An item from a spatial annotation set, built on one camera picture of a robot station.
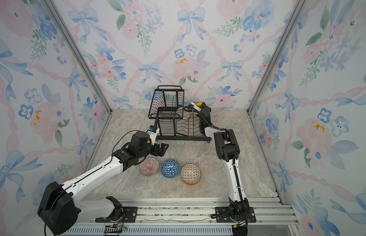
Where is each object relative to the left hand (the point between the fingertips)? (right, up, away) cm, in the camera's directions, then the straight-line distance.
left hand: (162, 141), depth 81 cm
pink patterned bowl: (-9, -16, +9) cm, 21 cm away
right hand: (+27, +27, +24) cm, 45 cm away
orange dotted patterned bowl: (+16, -19, +5) cm, 26 cm away
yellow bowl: (+23, +24, +22) cm, 39 cm away
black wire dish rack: (+6, +11, +6) cm, 13 cm away
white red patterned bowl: (+11, +16, +5) cm, 20 cm away
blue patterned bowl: (+4, -17, +8) cm, 19 cm away
